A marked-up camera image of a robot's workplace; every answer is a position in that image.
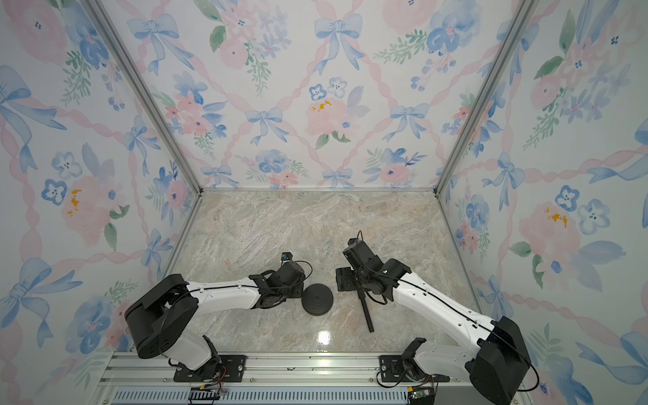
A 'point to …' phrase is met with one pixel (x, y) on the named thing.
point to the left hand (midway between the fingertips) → (301, 282)
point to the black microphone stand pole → (361, 294)
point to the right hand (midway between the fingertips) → (348, 276)
